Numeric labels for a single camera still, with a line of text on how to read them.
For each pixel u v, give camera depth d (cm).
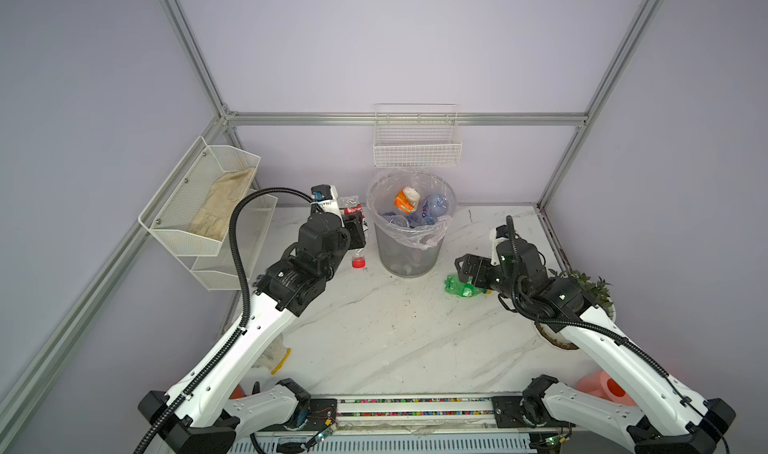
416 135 95
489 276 63
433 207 92
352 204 64
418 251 88
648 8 71
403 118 91
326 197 55
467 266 64
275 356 82
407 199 96
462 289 95
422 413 75
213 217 76
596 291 76
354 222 57
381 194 91
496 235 63
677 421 38
